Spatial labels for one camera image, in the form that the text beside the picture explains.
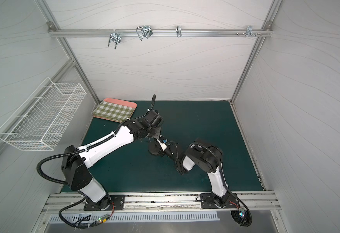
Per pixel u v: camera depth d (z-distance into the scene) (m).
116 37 0.79
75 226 0.67
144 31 0.77
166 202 0.75
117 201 0.73
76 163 0.42
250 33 0.78
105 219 0.69
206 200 0.74
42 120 0.69
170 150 0.80
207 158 0.51
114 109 1.15
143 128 0.57
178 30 0.72
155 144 0.89
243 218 0.72
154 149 0.91
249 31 0.76
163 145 0.78
